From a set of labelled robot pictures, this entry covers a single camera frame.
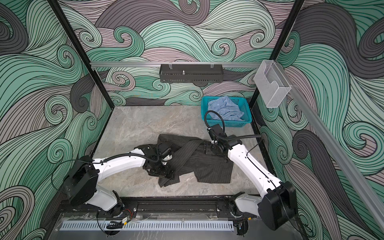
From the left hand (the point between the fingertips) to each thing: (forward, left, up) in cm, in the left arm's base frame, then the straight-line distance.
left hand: (168, 176), depth 80 cm
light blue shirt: (+49, -40, +3) cm, 63 cm away
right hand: (+12, -22, +9) cm, 27 cm away
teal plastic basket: (+23, -25, +19) cm, 39 cm away
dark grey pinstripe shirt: (+11, -13, +1) cm, 17 cm away
